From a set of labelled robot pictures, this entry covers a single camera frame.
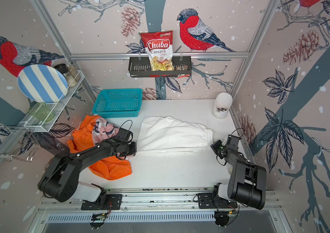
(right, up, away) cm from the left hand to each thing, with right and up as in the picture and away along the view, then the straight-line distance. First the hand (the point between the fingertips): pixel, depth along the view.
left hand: (139, 146), depth 90 cm
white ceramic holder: (+60, +29, +15) cm, 68 cm away
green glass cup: (-43, +22, -21) cm, 53 cm away
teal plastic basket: (-24, +30, +32) cm, 50 cm away
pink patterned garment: (-25, +10, +4) cm, 28 cm away
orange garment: (-14, -10, -7) cm, 19 cm away
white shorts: (+16, +6, +7) cm, 18 cm away
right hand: (+47, +2, +3) cm, 48 cm away
